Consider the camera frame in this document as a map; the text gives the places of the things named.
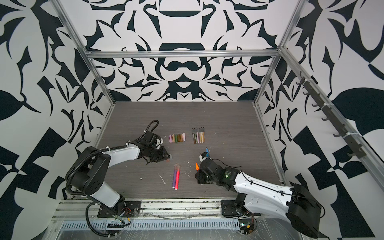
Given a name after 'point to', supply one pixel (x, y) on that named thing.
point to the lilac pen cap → (170, 138)
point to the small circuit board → (246, 228)
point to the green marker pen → (195, 136)
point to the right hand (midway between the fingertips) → (195, 176)
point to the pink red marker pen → (177, 177)
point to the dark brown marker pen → (193, 136)
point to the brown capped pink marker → (197, 135)
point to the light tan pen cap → (173, 138)
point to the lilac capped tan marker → (203, 134)
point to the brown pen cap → (179, 137)
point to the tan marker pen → (201, 135)
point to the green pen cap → (176, 138)
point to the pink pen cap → (183, 135)
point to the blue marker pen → (207, 150)
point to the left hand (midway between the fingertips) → (170, 154)
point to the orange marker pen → (197, 166)
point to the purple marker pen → (175, 167)
